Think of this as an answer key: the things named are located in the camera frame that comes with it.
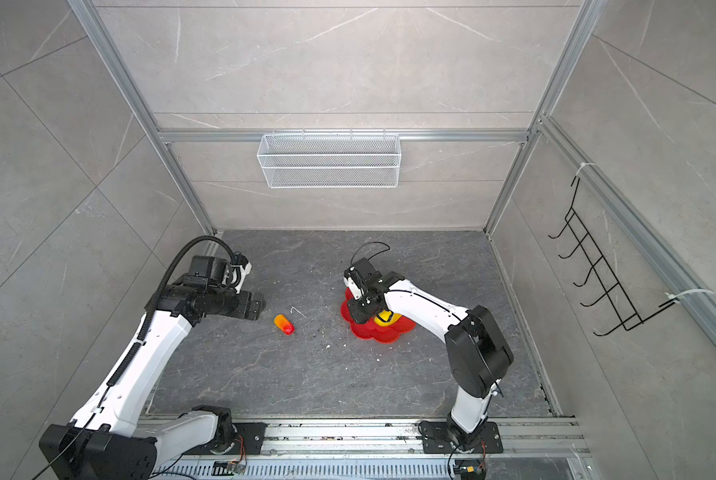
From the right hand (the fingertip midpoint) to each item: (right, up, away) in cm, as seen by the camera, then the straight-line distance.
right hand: (357, 308), depth 89 cm
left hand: (-29, +6, -11) cm, 32 cm away
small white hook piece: (-22, -3, +9) cm, 24 cm away
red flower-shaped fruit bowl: (+4, -7, +3) cm, 9 cm away
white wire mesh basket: (-9, +49, +12) cm, 51 cm away
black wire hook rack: (+58, +7, -24) cm, 63 cm away
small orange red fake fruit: (-24, -5, +3) cm, 24 cm away
